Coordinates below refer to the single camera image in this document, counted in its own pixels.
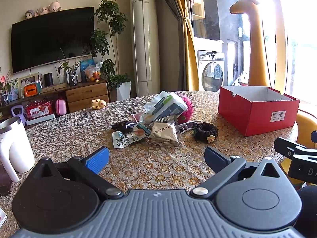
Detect blue box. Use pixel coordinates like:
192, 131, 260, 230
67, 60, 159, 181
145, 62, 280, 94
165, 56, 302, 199
80, 58, 96, 82

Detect orange box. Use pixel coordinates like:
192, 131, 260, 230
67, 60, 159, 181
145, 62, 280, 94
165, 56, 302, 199
24, 84, 37, 97

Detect black wall television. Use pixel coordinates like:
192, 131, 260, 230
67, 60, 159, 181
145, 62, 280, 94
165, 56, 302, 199
11, 6, 95, 74

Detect small yellow toy animal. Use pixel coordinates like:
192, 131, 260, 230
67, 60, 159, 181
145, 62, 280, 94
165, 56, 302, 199
91, 99, 107, 110

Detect patterned desktop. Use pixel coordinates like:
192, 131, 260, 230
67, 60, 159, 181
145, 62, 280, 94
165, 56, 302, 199
0, 90, 299, 228

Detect yellow giraffe figure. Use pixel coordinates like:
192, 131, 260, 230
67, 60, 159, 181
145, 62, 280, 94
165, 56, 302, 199
229, 0, 270, 87

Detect wooden shelf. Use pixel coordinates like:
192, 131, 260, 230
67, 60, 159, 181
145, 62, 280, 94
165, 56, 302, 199
189, 0, 206, 20

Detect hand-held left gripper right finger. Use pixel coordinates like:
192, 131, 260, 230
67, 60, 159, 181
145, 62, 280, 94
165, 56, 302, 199
190, 146, 285, 200

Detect red cardboard box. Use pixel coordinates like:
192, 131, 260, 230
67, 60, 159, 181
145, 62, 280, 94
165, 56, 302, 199
218, 85, 301, 137

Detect plastic bag with fruit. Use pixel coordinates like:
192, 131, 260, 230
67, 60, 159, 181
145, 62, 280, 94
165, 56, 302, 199
84, 59, 104, 82

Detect washing machine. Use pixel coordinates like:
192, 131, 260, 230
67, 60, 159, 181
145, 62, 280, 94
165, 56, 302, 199
198, 59, 225, 92

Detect pink plush ball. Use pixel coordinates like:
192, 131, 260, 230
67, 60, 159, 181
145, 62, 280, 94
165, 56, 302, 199
177, 95, 195, 118

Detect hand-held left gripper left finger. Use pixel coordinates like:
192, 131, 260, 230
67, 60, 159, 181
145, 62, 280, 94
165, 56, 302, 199
37, 147, 124, 200

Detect small pink suitcase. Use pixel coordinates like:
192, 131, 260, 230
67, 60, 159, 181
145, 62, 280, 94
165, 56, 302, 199
55, 97, 67, 116

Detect silver snack packet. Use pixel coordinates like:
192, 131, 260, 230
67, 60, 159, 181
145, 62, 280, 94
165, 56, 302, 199
145, 119, 183, 147

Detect black snack packet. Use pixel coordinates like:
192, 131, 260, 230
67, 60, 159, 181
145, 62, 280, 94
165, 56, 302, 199
110, 121, 137, 132

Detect white red card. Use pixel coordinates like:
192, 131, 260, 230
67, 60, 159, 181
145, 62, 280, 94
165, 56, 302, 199
0, 207, 8, 228

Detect clear pink packet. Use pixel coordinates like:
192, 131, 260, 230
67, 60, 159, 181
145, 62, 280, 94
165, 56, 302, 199
132, 113, 151, 129

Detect black hair scrunchie with flower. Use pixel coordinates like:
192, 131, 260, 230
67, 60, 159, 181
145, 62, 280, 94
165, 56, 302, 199
193, 121, 219, 144

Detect small plant in vase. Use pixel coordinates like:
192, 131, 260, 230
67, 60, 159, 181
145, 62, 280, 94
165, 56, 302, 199
56, 48, 86, 87

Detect colourful picture card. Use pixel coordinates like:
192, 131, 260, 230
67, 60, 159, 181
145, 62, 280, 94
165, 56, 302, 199
7, 78, 19, 102

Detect white snack packet orange print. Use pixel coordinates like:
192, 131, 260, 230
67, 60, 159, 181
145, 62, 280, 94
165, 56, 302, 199
112, 129, 150, 149

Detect wooden television cabinet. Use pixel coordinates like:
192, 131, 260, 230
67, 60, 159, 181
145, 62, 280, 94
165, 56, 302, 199
0, 79, 110, 127

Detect dark brown wallet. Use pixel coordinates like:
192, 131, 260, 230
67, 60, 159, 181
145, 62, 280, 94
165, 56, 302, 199
0, 171, 13, 196

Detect white cabinet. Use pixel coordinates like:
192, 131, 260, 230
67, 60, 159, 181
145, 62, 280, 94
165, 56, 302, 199
194, 38, 224, 60

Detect white sunglasses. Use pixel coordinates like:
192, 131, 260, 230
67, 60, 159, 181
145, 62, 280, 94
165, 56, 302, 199
178, 120, 202, 135

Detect yellow curtain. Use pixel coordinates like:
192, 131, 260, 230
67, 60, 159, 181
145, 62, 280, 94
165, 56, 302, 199
171, 0, 200, 92

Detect white plastic packet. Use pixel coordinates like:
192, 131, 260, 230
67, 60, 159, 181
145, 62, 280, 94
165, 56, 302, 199
144, 91, 189, 122

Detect white mug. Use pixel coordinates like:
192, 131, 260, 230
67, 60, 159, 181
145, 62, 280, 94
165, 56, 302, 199
0, 116, 35, 182

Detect tall potted plant white pot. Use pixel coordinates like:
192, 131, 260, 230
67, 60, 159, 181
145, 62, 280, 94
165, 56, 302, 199
88, 0, 132, 102

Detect white standing air conditioner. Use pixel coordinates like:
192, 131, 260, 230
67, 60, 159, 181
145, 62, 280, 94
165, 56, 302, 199
127, 0, 160, 97

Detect photo frame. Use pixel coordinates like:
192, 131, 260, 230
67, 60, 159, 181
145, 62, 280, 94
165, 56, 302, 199
18, 73, 40, 97

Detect beige plush toy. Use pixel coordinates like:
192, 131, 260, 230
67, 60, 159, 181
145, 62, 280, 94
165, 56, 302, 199
48, 1, 62, 13

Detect pink flowers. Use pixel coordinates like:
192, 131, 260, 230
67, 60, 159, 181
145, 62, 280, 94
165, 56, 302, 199
0, 67, 18, 106

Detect red gift box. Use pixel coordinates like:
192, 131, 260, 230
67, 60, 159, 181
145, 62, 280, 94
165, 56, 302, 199
25, 100, 55, 126

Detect purple kettlebell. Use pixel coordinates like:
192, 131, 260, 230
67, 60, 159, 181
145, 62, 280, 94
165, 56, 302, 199
11, 105, 26, 126

